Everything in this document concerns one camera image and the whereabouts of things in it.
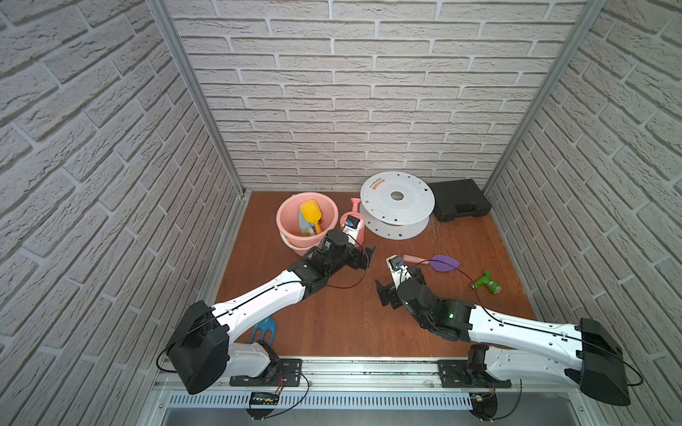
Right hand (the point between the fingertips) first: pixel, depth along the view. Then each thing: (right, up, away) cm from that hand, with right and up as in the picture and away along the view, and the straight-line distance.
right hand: (392, 275), depth 78 cm
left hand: (-12, +13, +3) cm, 18 cm away
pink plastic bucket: (-35, +16, +15) cm, 41 cm away
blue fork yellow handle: (-39, -17, +5) cm, 43 cm away
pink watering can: (-10, +18, +20) cm, 29 cm away
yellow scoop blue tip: (-27, +19, +19) cm, 38 cm away
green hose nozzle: (+35, -4, +13) cm, 38 cm away
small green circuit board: (-37, -33, -7) cm, 50 cm away
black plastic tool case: (+34, +26, +33) cm, 54 cm away
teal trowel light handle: (-30, +14, +19) cm, 38 cm away
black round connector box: (+23, -33, -9) cm, 42 cm away
